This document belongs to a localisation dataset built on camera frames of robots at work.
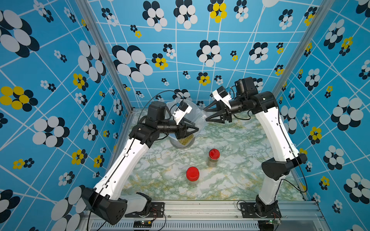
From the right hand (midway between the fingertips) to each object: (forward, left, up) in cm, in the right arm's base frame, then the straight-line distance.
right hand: (208, 114), depth 62 cm
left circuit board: (-36, +32, -43) cm, 65 cm away
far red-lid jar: (-5, -5, -29) cm, 30 cm away
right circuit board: (-36, -30, -41) cm, 62 cm away
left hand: (-3, +5, -4) cm, 7 cm away
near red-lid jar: (-15, +7, -32) cm, 36 cm away
